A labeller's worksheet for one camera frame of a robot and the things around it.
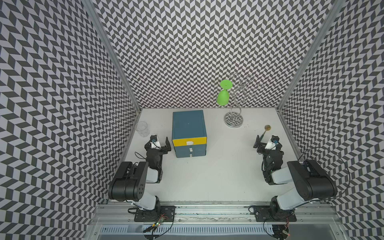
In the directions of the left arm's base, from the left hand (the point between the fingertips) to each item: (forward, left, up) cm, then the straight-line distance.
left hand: (159, 138), depth 91 cm
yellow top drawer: (-8, -19, +10) cm, 23 cm away
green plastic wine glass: (+22, -40, +15) cm, 48 cm away
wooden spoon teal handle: (+14, -73, -7) cm, 75 cm away
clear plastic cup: (+15, +18, -9) cm, 25 cm away
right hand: (-1, -64, +1) cm, 64 cm away
